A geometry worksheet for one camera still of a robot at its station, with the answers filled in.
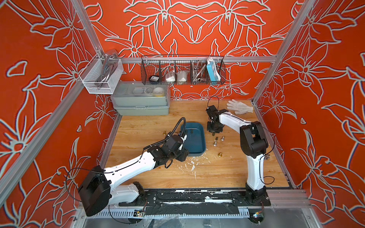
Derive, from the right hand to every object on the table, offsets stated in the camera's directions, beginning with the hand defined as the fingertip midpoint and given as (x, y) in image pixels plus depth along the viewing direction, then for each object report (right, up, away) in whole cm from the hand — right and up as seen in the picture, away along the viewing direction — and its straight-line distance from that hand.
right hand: (209, 130), depth 99 cm
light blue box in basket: (+1, +37, -11) cm, 38 cm away
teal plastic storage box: (-10, -9, -1) cm, 13 cm away
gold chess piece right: (+5, -14, -11) cm, 19 cm away
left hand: (-17, -9, -19) cm, 27 cm away
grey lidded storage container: (-54, +23, +3) cm, 59 cm away
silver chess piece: (+9, -6, -4) cm, 11 cm away
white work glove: (+29, +17, +15) cm, 37 cm away
